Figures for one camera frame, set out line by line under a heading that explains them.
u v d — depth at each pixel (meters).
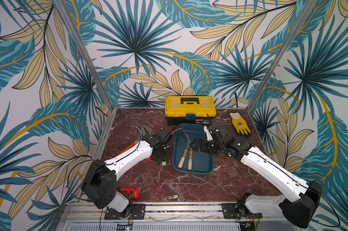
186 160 0.90
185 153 0.92
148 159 0.56
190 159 0.90
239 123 1.08
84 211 0.75
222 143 0.55
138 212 0.73
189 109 0.98
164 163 0.79
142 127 1.07
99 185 0.42
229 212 0.73
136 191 0.78
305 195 0.39
